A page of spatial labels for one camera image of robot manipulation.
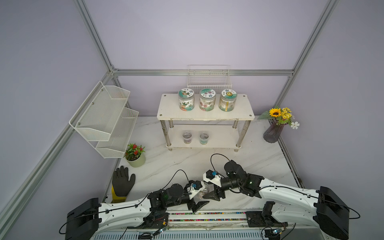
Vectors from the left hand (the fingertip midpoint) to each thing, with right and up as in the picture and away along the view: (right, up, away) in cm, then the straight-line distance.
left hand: (203, 193), depth 74 cm
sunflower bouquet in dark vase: (+45, +39, +14) cm, 62 cm away
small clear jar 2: (+1, +27, +18) cm, 33 cm away
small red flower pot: (-40, +17, +12) cm, 45 cm away
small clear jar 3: (+1, +4, -4) cm, 6 cm away
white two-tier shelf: (-3, +33, +38) cm, 50 cm away
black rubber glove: (-48, -1, +12) cm, 49 cm away
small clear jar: (-10, +27, +18) cm, 34 cm away
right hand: (+1, +3, -1) cm, 3 cm away
